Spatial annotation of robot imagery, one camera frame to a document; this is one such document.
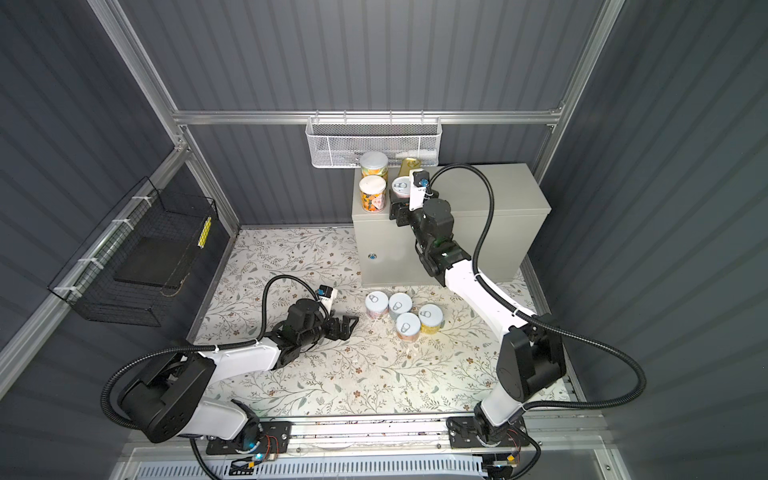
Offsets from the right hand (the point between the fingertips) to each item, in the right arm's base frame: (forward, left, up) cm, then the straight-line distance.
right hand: (408, 189), depth 76 cm
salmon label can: (-22, 0, -33) cm, 40 cm away
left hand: (-18, +19, -32) cm, 42 cm away
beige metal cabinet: (+8, -39, -25) cm, 47 cm away
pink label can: (-14, +10, -33) cm, 37 cm away
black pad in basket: (-17, +61, -6) cm, 64 cm away
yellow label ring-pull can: (-19, -7, -33) cm, 39 cm away
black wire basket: (-27, +68, -2) cm, 73 cm away
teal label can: (-14, +3, -32) cm, 36 cm away
